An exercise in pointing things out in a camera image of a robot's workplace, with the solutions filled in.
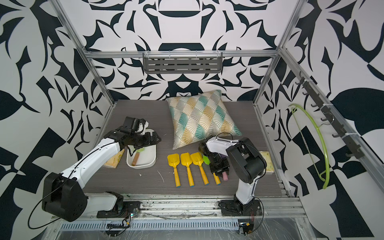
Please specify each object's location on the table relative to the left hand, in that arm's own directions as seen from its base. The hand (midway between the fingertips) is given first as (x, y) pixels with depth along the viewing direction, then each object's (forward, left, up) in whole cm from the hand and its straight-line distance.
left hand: (153, 138), depth 84 cm
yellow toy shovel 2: (-8, -18, -12) cm, 23 cm away
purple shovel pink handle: (-18, -38, -10) cm, 43 cm away
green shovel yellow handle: (-9, -30, -12) cm, 34 cm away
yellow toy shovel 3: (-8, -25, -12) cm, 29 cm away
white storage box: (-6, +5, -12) cm, 15 cm away
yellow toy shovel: (-8, -11, -12) cm, 18 cm away
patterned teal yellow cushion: (+11, -26, +3) cm, 29 cm away
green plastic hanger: (-28, -72, +14) cm, 78 cm away
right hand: (-16, -39, -13) cm, 44 cm away
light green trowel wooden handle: (-4, +11, -13) cm, 18 cm away
